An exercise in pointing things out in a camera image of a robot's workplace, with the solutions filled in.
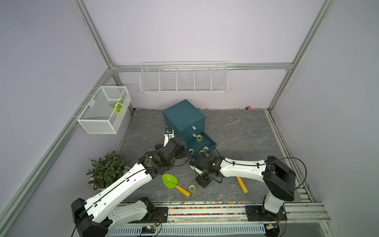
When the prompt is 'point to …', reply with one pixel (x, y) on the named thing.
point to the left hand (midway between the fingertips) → (174, 146)
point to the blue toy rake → (242, 185)
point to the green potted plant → (106, 170)
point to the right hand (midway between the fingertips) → (201, 178)
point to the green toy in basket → (117, 106)
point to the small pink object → (248, 107)
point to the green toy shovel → (171, 182)
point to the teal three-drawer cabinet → (188, 124)
